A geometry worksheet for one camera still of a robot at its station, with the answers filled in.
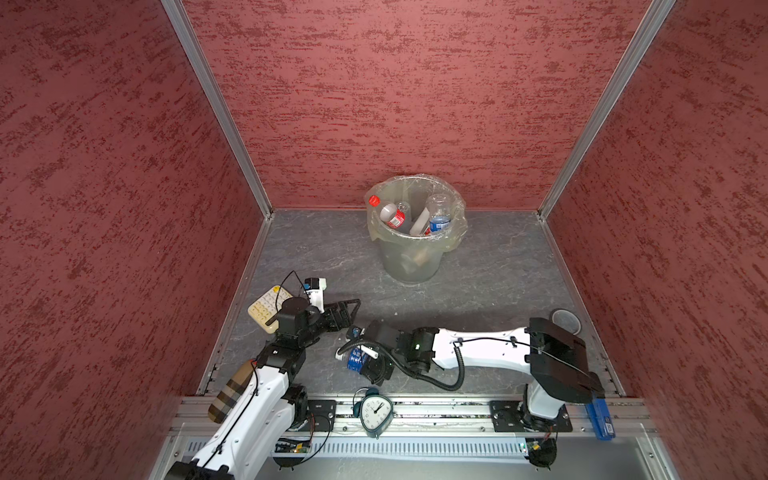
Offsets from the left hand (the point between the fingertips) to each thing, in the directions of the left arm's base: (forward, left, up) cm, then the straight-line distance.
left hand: (349, 309), depth 82 cm
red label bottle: (+24, -14, +13) cm, 30 cm away
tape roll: (+3, -68, -11) cm, 69 cm away
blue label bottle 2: (-12, -3, -5) cm, 14 cm away
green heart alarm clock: (-24, -8, -7) cm, 26 cm away
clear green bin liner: (+36, -20, +4) cm, 41 cm away
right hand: (-13, -7, -6) cm, 16 cm away
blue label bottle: (+22, -26, +13) cm, 36 cm away
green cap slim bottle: (+27, -21, +7) cm, 35 cm away
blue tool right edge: (-25, -64, -7) cm, 69 cm away
